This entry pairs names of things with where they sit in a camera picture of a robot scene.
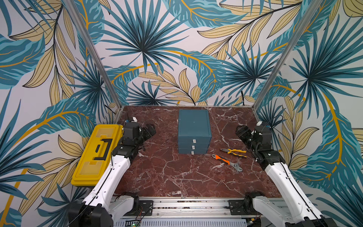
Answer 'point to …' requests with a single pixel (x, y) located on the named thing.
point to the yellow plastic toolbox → (98, 154)
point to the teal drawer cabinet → (194, 133)
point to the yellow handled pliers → (229, 152)
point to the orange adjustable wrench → (235, 165)
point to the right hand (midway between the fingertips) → (240, 129)
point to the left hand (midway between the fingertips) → (150, 130)
